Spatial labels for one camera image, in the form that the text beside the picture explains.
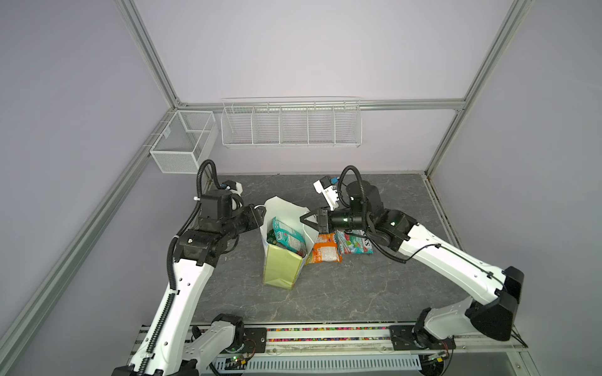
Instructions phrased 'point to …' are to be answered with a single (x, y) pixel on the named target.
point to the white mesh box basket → (186, 142)
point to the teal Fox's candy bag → (288, 238)
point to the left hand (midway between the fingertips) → (261, 212)
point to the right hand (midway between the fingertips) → (299, 219)
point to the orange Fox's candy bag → (324, 250)
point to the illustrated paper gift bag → (281, 268)
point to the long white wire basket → (291, 122)
